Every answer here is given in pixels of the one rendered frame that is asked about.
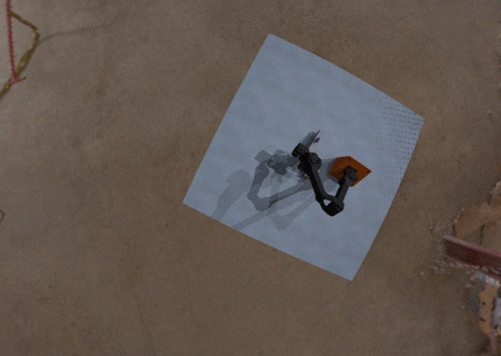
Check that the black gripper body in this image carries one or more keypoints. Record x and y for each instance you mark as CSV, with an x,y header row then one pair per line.
x,y
296,155

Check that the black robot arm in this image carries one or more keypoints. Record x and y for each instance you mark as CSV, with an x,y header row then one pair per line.
x,y
309,165

